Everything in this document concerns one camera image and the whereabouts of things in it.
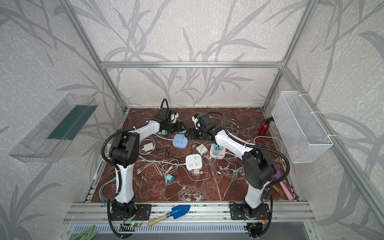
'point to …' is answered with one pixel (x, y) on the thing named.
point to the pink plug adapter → (195, 172)
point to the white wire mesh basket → (304, 138)
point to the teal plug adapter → (170, 178)
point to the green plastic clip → (88, 234)
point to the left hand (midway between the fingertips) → (184, 123)
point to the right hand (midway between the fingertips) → (190, 129)
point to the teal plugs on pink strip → (215, 149)
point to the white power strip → (193, 161)
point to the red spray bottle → (265, 126)
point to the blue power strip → (180, 141)
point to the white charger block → (202, 149)
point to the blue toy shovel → (177, 211)
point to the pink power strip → (221, 153)
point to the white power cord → (269, 137)
